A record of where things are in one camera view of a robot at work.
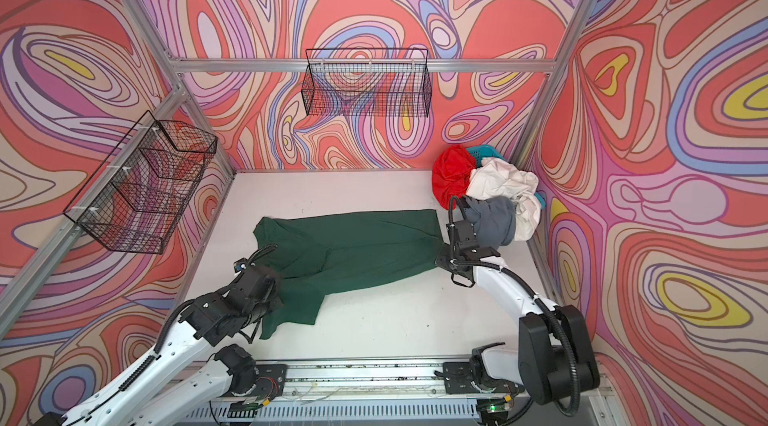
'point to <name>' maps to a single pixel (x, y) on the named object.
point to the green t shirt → (314, 251)
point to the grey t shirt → (493, 220)
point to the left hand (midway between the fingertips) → (284, 293)
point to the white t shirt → (497, 177)
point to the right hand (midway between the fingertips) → (446, 264)
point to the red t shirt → (451, 175)
